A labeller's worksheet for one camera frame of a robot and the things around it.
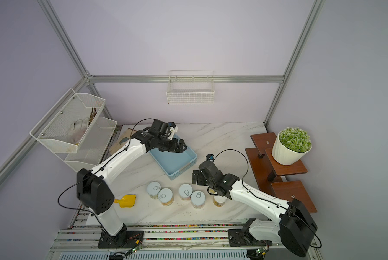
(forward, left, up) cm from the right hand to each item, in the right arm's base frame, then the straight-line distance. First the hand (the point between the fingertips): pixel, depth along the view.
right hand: (201, 177), depth 83 cm
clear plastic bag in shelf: (+17, +61, +20) cm, 66 cm away
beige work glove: (+33, +54, -9) cm, 64 cm away
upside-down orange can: (-11, -9, -4) cm, 15 cm away
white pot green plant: (+1, -37, +24) cm, 44 cm away
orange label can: (-8, +19, -6) cm, 21 cm away
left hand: (+12, +12, +9) cm, 19 cm away
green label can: (-4, +26, -5) cm, 26 cm away
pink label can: (-6, +9, -4) cm, 11 cm away
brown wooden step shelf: (+3, -40, -7) cm, 40 cm away
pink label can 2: (-10, +2, -5) cm, 11 cm away
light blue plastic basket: (+14, +16, -9) cm, 23 cm away
